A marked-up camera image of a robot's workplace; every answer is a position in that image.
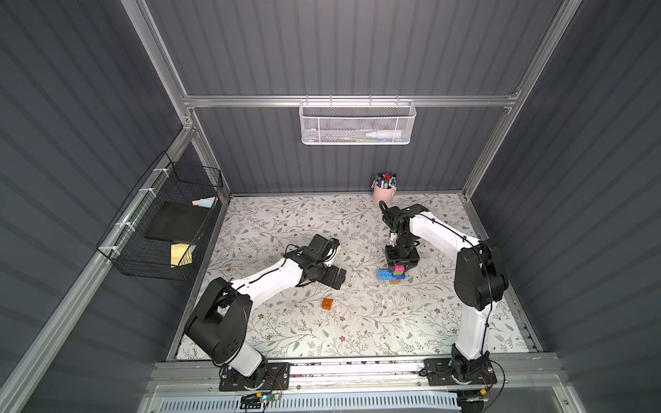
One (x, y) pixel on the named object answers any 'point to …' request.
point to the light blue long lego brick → (387, 275)
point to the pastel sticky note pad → (204, 202)
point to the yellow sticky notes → (182, 254)
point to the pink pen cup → (385, 194)
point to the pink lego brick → (399, 268)
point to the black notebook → (178, 221)
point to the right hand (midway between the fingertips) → (395, 270)
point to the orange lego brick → (327, 304)
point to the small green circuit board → (256, 400)
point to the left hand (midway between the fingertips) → (336, 276)
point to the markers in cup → (386, 180)
